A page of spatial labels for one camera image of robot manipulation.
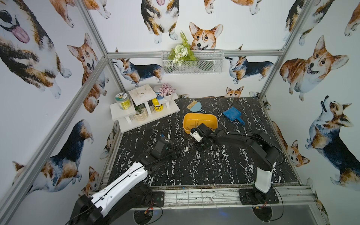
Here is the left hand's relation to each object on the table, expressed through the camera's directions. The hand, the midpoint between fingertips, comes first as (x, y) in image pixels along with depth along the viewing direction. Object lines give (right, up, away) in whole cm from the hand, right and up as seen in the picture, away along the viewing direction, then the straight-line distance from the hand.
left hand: (177, 147), depth 81 cm
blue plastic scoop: (+42, +18, +30) cm, 55 cm away
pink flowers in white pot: (-8, +34, +11) cm, 37 cm away
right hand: (+14, 0, +12) cm, 18 cm away
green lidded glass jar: (-36, +27, +9) cm, 46 cm away
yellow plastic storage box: (+9, +14, +26) cm, 30 cm away
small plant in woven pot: (-28, +19, +22) cm, 40 cm away
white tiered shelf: (-25, +24, +23) cm, 41 cm away
